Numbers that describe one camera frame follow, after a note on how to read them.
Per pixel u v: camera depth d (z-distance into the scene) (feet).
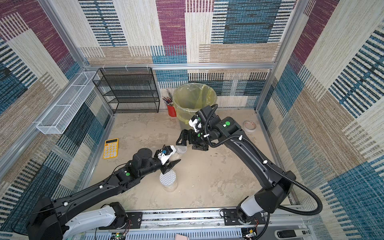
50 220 1.30
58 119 2.34
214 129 1.57
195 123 2.10
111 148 3.24
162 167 2.21
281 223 2.42
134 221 2.41
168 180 2.44
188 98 3.45
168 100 3.66
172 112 3.79
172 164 2.21
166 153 2.02
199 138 1.92
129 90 3.57
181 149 2.19
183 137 1.97
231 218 2.40
